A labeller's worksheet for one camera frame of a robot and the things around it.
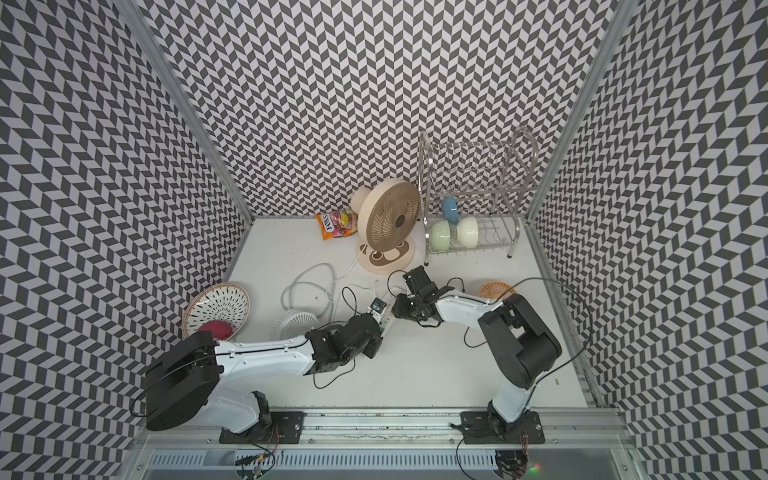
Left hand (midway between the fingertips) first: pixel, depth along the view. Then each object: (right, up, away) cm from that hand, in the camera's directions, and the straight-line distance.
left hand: (376, 329), depth 84 cm
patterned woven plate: (-51, +6, +9) cm, 52 cm away
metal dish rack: (+35, +44, +27) cm, 62 cm away
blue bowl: (+25, +37, +21) cm, 49 cm away
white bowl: (+29, +28, +14) cm, 43 cm away
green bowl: (+20, +27, +12) cm, 36 cm away
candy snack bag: (-18, +32, +30) cm, 48 cm away
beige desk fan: (+3, +33, 0) cm, 34 cm away
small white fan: (-22, +3, -6) cm, 23 cm away
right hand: (+7, +2, +7) cm, 10 cm away
